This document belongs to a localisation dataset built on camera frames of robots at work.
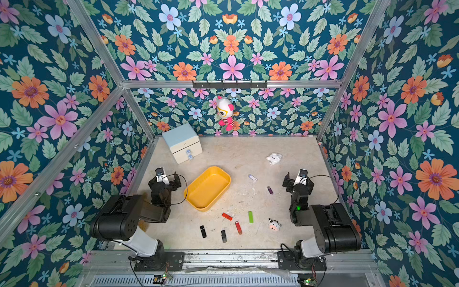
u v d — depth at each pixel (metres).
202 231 0.82
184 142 0.99
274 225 0.82
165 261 0.73
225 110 0.97
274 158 1.04
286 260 0.74
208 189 0.94
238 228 0.82
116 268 0.74
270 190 0.95
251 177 0.99
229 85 0.93
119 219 0.46
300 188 0.72
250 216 0.86
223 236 0.80
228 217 0.86
